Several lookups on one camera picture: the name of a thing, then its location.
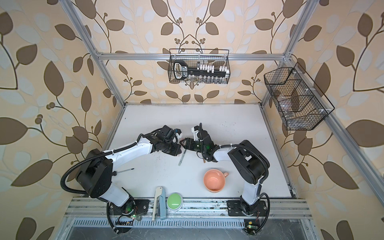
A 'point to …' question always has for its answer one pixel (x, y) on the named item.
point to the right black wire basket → (296, 106)
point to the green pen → (183, 154)
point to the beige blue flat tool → (160, 192)
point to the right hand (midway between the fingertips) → (182, 143)
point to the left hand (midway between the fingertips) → (182, 150)
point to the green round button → (174, 201)
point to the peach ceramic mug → (214, 180)
